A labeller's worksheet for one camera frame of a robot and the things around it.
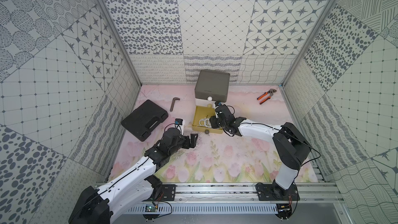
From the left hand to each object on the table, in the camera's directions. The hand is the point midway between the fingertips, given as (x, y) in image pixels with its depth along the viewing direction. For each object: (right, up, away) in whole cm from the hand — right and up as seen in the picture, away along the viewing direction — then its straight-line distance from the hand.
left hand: (190, 131), depth 81 cm
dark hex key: (-15, +16, +30) cm, 37 cm away
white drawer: (+5, +15, +16) cm, 22 cm away
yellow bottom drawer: (+5, +8, +19) cm, 21 cm away
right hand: (+13, +4, +12) cm, 18 cm away
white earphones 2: (+8, +2, +17) cm, 19 cm away
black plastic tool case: (-32, +3, +14) cm, 35 cm away
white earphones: (+7, 0, +14) cm, 16 cm away
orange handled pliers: (+58, +22, +34) cm, 70 cm away
